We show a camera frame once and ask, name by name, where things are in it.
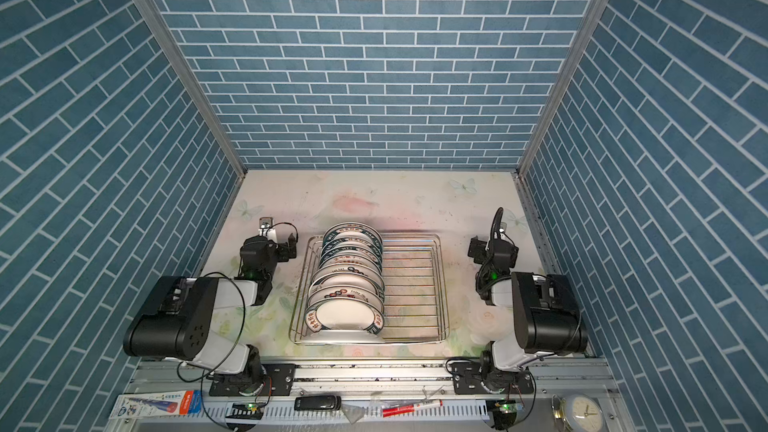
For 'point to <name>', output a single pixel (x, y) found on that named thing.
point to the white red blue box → (157, 404)
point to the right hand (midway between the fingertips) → (492, 236)
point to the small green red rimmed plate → (344, 313)
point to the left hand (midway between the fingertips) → (277, 233)
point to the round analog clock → (586, 414)
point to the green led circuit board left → (247, 411)
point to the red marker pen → (397, 410)
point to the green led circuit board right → (504, 412)
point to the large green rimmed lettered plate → (351, 279)
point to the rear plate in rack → (353, 227)
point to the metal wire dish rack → (416, 304)
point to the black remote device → (318, 403)
